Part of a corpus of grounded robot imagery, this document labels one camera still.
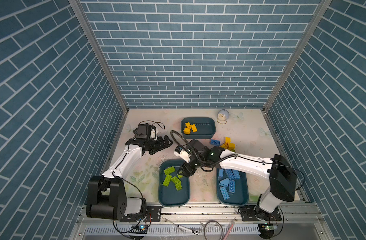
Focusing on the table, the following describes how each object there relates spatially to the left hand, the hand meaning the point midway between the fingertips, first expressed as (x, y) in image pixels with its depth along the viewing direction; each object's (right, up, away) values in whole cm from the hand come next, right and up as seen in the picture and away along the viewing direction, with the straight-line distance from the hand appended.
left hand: (167, 144), depth 86 cm
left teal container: (+3, -26, -8) cm, 28 cm away
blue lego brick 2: (+36, -17, -1) cm, 40 cm away
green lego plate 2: (+42, -6, +11) cm, 44 cm away
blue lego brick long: (+31, -16, -1) cm, 35 cm away
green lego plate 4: (+7, -23, -3) cm, 24 cm away
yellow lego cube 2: (+12, +11, +22) cm, 27 cm away
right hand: (+8, -11, -8) cm, 16 cm away
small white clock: (+38, +18, +23) cm, 47 cm away
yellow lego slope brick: (+39, 0, +17) cm, 43 cm away
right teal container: (+40, -27, -7) cm, 49 cm away
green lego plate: (0, -20, -1) cm, 21 cm away
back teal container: (+25, +9, +24) cm, 36 cm away
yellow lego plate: (+36, -3, +12) cm, 39 cm away
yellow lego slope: (+41, -3, +12) cm, 43 cm away
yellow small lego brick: (+16, +8, +23) cm, 29 cm away
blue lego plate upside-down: (+30, -1, +14) cm, 33 cm away
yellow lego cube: (+11, +6, +19) cm, 23 cm away
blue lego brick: (+37, -23, -3) cm, 44 cm away
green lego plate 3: (+5, -20, -3) cm, 21 cm away
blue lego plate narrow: (+32, -26, -5) cm, 42 cm away
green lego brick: (+1, -16, +3) cm, 16 cm away
